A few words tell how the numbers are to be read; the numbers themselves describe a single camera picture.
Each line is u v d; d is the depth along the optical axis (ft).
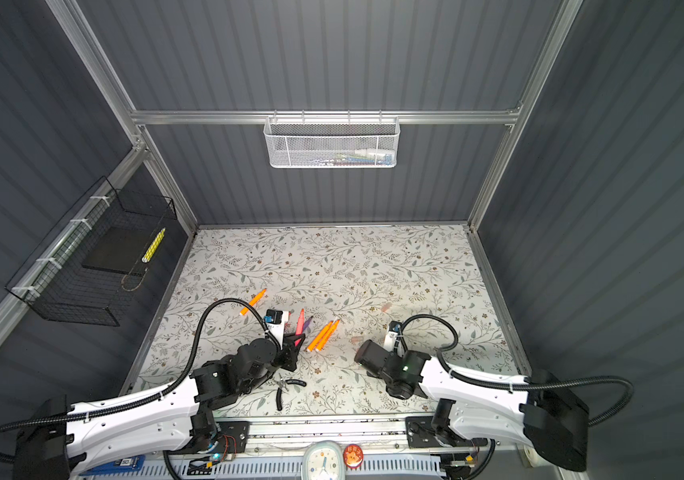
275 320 2.19
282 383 2.70
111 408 1.52
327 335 2.97
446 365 1.75
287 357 2.22
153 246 2.54
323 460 2.24
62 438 1.37
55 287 2.11
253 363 1.83
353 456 2.32
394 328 2.45
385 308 3.16
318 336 2.95
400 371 1.90
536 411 1.39
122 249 2.45
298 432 2.48
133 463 2.24
